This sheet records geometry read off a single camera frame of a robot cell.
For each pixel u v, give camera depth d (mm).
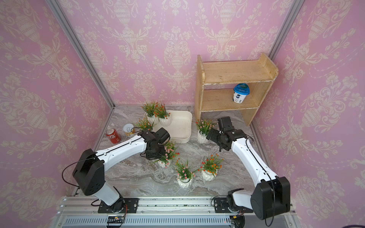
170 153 777
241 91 873
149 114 1060
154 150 691
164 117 1023
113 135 919
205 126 894
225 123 630
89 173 436
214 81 731
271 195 388
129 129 985
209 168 742
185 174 712
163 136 690
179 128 1060
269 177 414
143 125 908
